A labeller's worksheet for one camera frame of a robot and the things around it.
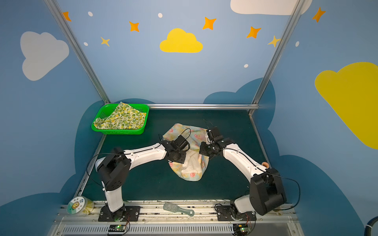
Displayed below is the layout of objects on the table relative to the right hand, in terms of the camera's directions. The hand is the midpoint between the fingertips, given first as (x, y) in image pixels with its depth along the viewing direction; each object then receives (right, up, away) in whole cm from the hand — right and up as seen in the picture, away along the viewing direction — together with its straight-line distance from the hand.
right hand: (203, 149), depth 87 cm
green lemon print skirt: (-59, +20, +24) cm, 67 cm away
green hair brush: (-16, -29, -12) cm, 35 cm away
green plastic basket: (-75, +26, +24) cm, 83 cm away
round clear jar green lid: (-60, -24, -18) cm, 67 cm away
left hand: (-11, -6, +4) cm, 13 cm away
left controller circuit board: (-43, -36, -16) cm, 59 cm away
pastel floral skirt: (-4, -10, +4) cm, 12 cm away
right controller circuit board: (+17, -37, -15) cm, 44 cm away
